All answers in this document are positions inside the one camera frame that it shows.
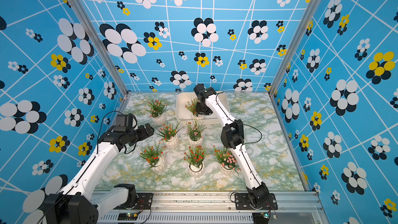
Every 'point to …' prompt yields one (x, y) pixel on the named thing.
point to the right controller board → (260, 218)
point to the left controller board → (127, 216)
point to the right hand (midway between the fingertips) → (204, 112)
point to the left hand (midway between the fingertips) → (149, 130)
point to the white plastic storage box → (182, 113)
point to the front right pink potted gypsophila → (226, 158)
